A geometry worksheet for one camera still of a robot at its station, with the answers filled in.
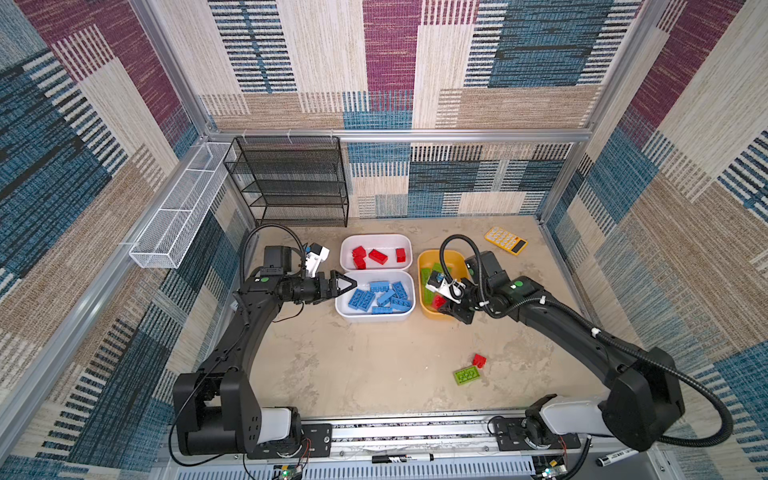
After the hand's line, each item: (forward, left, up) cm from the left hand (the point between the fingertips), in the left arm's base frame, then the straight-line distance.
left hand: (346, 284), depth 79 cm
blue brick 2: (+6, -3, -18) cm, 19 cm away
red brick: (+26, -1, -17) cm, 31 cm away
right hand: (-3, -27, -6) cm, 28 cm away
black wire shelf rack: (+46, +23, -1) cm, 52 cm away
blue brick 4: (+2, -9, -18) cm, 20 cm away
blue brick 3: (+8, -15, -17) cm, 24 cm away
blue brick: (+6, 0, -19) cm, 19 cm away
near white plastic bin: (+14, -3, -18) cm, 23 cm away
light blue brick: (+10, -8, -17) cm, 22 cm away
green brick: (-17, -32, -20) cm, 41 cm away
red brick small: (-14, -36, -18) cm, 42 cm away
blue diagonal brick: (+4, -14, -17) cm, 22 cm away
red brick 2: (+21, -1, -17) cm, 27 cm away
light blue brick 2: (+7, -10, -18) cm, 21 cm away
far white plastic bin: (+30, -10, -19) cm, 37 cm away
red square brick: (+23, -15, -17) cm, 32 cm away
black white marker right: (-36, -63, -19) cm, 75 cm away
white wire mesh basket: (+5, +42, +13) cm, 44 cm away
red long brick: (+23, -8, -18) cm, 30 cm away
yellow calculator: (+29, -57, -18) cm, 66 cm away
